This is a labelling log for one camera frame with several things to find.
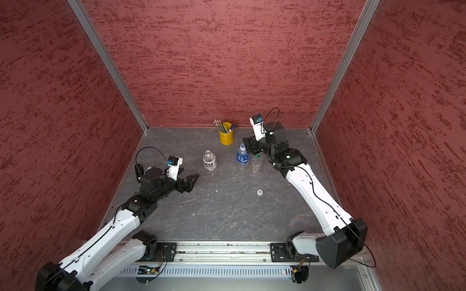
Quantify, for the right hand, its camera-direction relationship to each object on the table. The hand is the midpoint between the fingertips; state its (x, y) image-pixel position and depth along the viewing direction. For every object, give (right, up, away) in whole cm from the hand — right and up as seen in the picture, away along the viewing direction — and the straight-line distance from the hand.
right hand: (251, 139), depth 75 cm
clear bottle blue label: (-4, -10, +14) cm, 18 cm away
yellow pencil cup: (-13, +1, +34) cm, 36 cm away
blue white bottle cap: (-4, -3, +10) cm, 12 cm away
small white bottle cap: (+6, -27, +17) cm, 33 cm away
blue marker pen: (-9, +8, +31) cm, 34 cm away
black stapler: (-61, -17, +22) cm, 67 cm away
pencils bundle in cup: (-16, +8, +28) cm, 33 cm away
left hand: (-27, -16, +4) cm, 32 cm away
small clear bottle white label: (-21, -10, +17) cm, 29 cm away
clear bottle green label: (+4, -12, +17) cm, 21 cm away
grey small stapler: (-54, -15, +20) cm, 60 cm away
